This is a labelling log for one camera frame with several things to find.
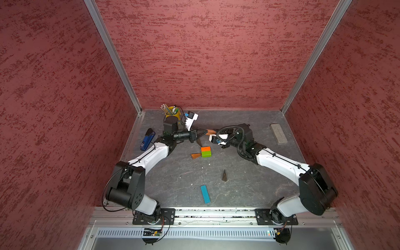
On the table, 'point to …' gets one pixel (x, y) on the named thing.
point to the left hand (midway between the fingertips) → (206, 134)
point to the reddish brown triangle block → (210, 132)
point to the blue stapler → (147, 139)
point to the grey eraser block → (278, 134)
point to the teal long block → (205, 194)
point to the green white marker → (175, 109)
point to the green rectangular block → (205, 154)
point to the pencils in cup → (165, 107)
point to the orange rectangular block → (207, 148)
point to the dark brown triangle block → (199, 141)
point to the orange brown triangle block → (195, 155)
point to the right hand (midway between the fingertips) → (214, 131)
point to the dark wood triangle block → (224, 176)
